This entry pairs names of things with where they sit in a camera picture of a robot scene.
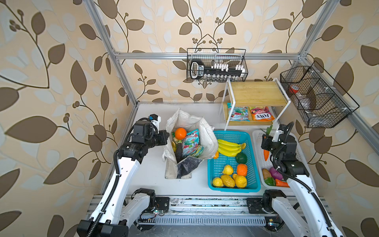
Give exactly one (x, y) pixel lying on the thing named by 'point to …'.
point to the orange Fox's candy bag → (261, 113)
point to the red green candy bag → (239, 113)
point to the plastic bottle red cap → (305, 103)
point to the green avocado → (241, 158)
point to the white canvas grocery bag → (208, 137)
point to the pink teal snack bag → (191, 142)
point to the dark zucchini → (178, 152)
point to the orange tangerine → (242, 169)
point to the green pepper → (270, 181)
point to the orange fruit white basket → (180, 133)
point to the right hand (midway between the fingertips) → (268, 138)
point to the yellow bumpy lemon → (227, 180)
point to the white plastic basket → (262, 164)
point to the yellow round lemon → (241, 181)
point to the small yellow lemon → (217, 181)
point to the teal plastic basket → (215, 166)
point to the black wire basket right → (322, 102)
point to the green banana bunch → (228, 148)
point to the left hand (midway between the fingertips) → (169, 133)
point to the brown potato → (266, 174)
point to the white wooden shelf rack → (253, 103)
